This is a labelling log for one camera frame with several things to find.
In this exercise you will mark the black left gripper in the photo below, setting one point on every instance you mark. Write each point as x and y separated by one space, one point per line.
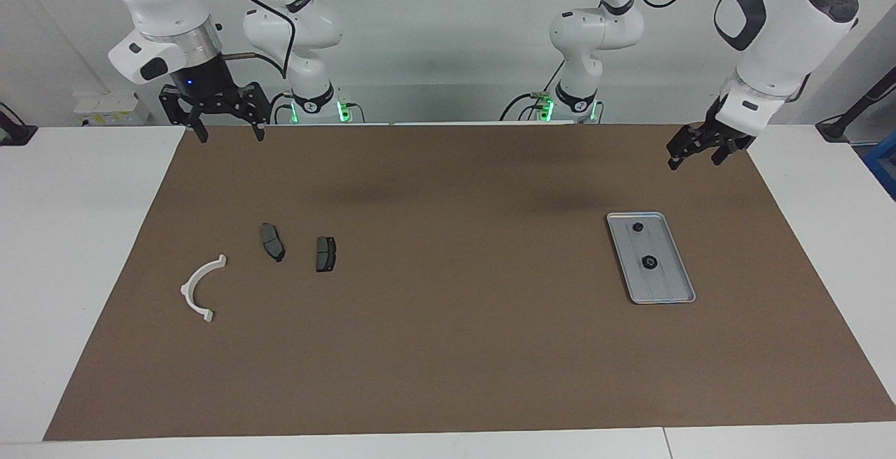
728 136

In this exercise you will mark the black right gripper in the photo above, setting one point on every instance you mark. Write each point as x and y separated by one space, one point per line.
206 88

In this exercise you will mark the large black bearing gear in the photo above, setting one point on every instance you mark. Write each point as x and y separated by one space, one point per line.
648 262

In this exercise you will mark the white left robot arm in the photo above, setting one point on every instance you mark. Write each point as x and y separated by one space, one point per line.
777 39

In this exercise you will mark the silver ribbed metal tray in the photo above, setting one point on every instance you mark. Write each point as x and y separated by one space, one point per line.
651 284

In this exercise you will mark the white box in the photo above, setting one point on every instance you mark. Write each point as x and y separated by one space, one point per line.
112 106

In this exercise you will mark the long grey brake pad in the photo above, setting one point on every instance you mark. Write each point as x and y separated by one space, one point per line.
272 242

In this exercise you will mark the blue crate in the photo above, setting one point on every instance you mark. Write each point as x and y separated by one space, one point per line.
883 161

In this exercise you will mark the short grey brake pad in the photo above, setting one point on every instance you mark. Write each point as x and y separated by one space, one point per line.
325 255

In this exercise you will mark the black clamp stand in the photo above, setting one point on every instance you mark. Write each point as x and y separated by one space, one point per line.
17 133

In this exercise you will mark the brown table mat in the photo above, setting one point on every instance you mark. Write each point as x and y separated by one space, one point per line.
448 375

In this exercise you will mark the white curved plastic bracket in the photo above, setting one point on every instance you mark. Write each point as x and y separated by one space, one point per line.
185 290

